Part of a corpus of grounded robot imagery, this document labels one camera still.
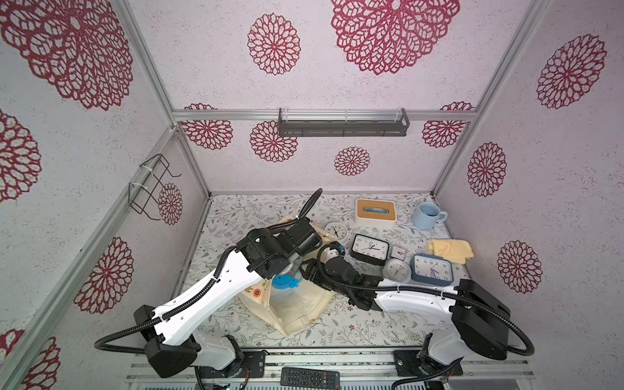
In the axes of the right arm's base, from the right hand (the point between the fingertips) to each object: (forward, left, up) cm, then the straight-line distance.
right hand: (299, 267), depth 78 cm
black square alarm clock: (+16, -27, -14) cm, 34 cm away
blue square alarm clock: (+7, -49, -15) cm, 52 cm away
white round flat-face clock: (+24, -14, -13) cm, 30 cm away
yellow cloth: (+17, -62, -16) cm, 66 cm away
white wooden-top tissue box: (+33, -31, -12) cm, 47 cm away
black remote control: (-28, -4, -14) cm, 32 cm away
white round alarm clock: (+7, -36, -15) cm, 39 cm away
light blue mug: (+33, -53, -12) cm, 63 cm away
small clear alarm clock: (+15, -38, -15) cm, 44 cm away
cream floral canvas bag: (-9, +3, -12) cm, 16 cm away
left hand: (-2, +4, +10) cm, 11 cm away
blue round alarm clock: (0, +6, -12) cm, 13 cm away
